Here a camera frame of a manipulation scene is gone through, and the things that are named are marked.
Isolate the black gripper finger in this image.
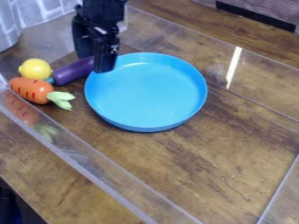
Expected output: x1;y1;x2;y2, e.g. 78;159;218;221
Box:
94;27;120;74
71;16;94;59

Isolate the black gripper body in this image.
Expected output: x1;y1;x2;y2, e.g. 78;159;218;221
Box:
75;0;127;32

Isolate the purple toy eggplant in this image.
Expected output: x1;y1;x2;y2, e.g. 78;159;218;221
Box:
47;56;94;86

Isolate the blue round tray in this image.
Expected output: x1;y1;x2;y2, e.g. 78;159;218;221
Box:
84;52;208;132

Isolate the white patterned curtain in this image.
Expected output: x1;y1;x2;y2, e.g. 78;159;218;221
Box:
0;0;83;52

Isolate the yellow toy lemon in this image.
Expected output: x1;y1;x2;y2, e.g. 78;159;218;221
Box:
19;59;52;80

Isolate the orange toy carrot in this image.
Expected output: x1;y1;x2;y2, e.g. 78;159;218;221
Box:
8;77;75;110

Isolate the clear acrylic front barrier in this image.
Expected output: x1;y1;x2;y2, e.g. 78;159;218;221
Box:
0;74;202;224

